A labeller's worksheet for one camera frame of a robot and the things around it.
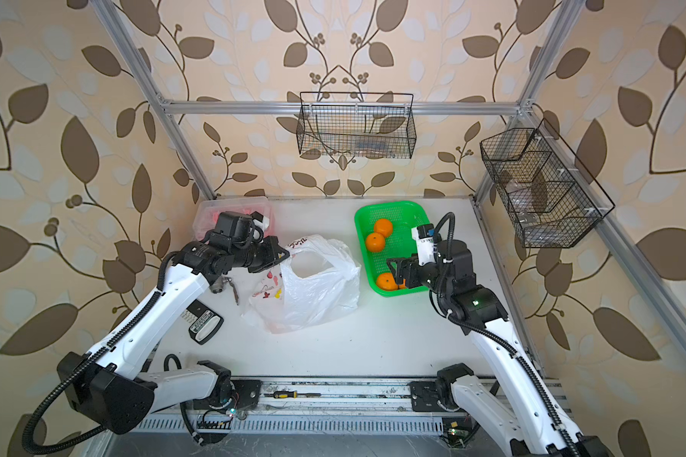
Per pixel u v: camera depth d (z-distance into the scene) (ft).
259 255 2.17
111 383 1.22
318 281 2.38
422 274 2.09
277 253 2.19
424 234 2.03
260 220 2.37
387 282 2.96
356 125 3.15
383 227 3.47
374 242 3.30
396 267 2.11
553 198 2.40
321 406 2.42
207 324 2.83
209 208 3.39
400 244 3.52
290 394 2.44
